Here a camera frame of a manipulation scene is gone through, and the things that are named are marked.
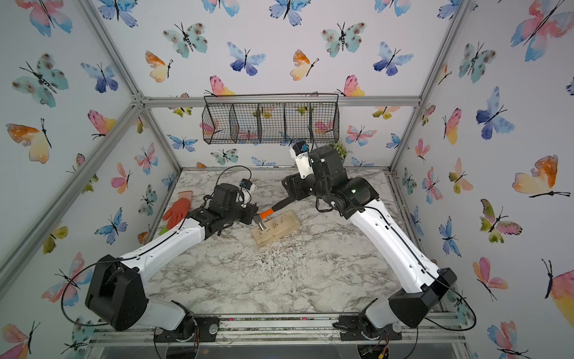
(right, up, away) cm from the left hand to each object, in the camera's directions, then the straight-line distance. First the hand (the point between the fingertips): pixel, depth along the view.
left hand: (258, 206), depth 85 cm
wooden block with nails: (+6, -10, +10) cm, 15 cm away
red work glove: (-39, -3, +18) cm, 43 cm away
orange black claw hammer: (0, -4, -2) cm, 5 cm away
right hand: (+13, +10, -18) cm, 24 cm away
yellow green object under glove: (-44, -12, +13) cm, 47 cm away
